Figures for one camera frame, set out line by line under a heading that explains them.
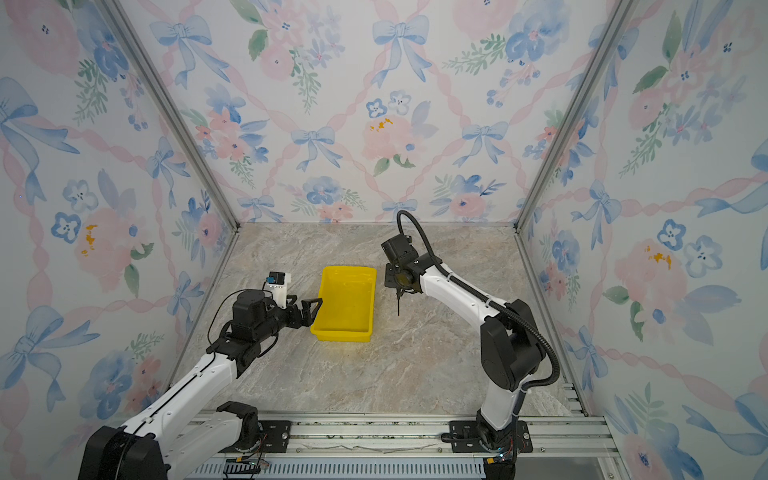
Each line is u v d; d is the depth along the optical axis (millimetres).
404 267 672
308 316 741
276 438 738
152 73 786
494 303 490
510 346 463
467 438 730
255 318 639
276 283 717
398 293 712
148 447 414
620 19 693
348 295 996
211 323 950
